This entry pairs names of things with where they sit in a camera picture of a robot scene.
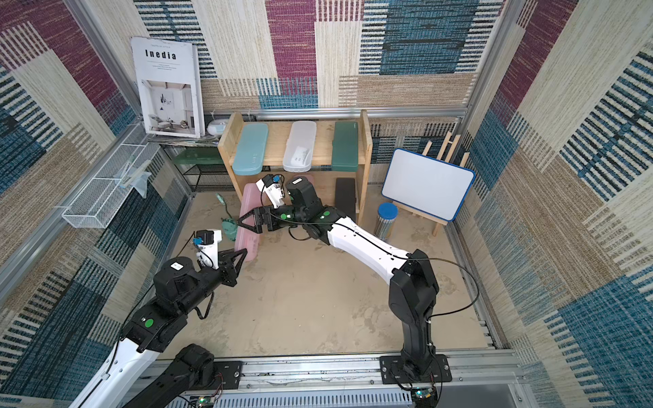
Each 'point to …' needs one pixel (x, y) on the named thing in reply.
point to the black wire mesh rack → (200, 178)
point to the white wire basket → (96, 204)
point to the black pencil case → (345, 196)
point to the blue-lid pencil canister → (387, 213)
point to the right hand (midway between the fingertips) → (245, 219)
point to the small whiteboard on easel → (434, 189)
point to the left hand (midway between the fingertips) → (242, 249)
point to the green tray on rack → (199, 155)
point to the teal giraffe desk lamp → (229, 225)
